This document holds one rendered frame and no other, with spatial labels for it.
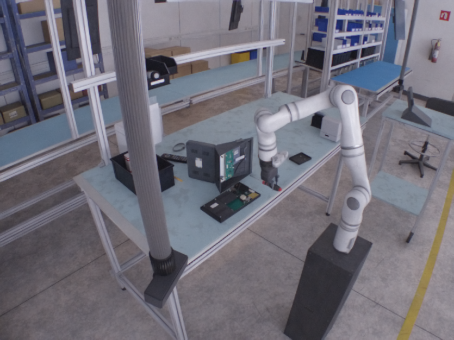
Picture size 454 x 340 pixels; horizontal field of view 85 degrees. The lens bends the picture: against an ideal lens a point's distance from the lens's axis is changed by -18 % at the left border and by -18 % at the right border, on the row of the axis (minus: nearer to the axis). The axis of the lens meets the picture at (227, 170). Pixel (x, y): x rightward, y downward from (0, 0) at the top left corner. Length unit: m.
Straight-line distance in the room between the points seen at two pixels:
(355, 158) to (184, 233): 0.74
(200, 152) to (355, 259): 0.88
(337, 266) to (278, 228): 1.41
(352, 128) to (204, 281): 1.61
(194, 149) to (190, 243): 0.47
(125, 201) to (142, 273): 1.07
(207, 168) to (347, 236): 0.72
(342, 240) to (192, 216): 0.67
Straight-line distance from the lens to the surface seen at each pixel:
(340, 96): 1.12
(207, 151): 1.40
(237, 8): 3.96
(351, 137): 1.16
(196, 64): 5.27
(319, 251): 1.41
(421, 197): 3.08
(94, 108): 1.63
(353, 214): 1.27
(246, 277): 2.32
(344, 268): 1.37
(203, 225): 1.26
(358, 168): 1.21
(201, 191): 1.43
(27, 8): 4.55
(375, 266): 2.64
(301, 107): 1.10
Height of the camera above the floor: 1.86
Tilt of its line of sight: 33 degrees down
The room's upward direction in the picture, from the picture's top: straight up
